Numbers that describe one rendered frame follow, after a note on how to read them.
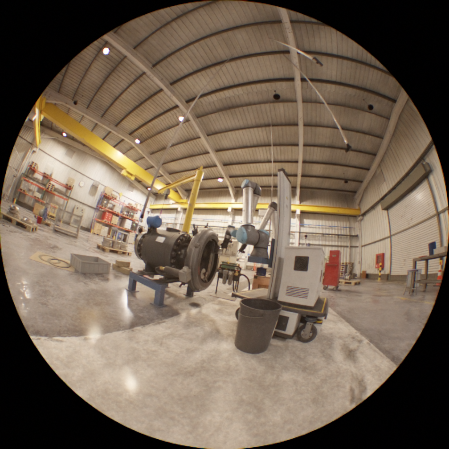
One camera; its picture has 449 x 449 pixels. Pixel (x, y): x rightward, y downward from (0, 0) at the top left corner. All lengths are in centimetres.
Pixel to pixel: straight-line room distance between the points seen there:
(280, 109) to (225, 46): 447
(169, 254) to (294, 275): 128
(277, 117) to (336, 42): 576
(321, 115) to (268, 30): 525
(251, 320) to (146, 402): 76
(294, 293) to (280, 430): 103
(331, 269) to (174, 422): 475
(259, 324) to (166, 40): 877
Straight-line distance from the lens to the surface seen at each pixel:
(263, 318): 97
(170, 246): 166
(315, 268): 125
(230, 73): 822
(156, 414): 73
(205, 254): 166
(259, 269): 242
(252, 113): 911
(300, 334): 140
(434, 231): 852
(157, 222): 192
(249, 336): 106
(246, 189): 158
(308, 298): 128
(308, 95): 884
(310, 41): 790
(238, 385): 89
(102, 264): 252
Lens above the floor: 66
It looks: 13 degrees up
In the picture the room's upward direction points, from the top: 10 degrees clockwise
